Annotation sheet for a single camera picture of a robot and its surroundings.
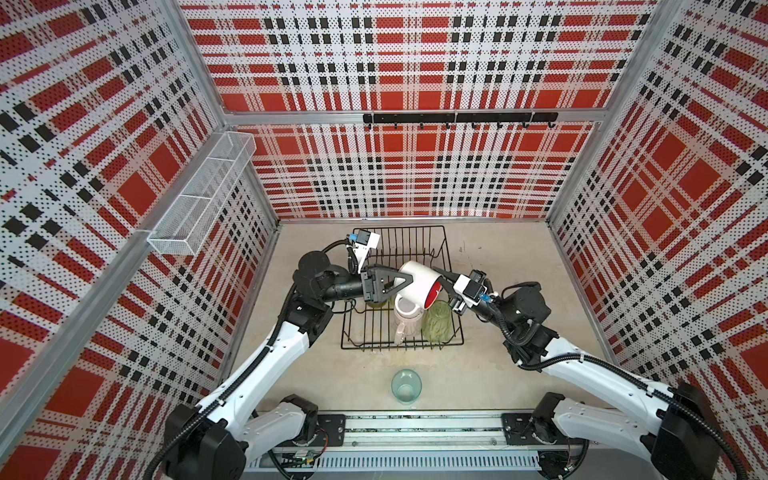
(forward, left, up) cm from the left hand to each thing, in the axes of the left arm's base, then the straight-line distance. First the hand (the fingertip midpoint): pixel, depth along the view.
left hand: (410, 285), depth 62 cm
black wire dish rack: (+6, +13, -32) cm, 35 cm away
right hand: (+3, -5, +1) cm, 6 cm away
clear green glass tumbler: (+2, -8, -21) cm, 22 cm away
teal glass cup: (-11, +1, -33) cm, 35 cm away
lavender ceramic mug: (+2, +1, -23) cm, 23 cm away
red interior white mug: (-2, -3, 0) cm, 3 cm away
